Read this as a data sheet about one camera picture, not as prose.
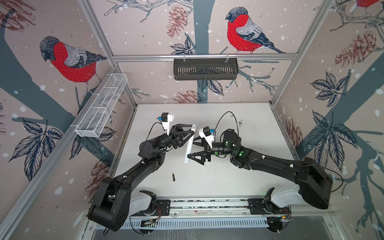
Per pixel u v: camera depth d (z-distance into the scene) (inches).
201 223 27.5
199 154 23.5
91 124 27.7
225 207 29.7
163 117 22.6
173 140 22.6
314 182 16.5
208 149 24.1
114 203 16.1
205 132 23.6
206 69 41.1
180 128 25.1
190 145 24.0
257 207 28.6
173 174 33.6
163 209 28.8
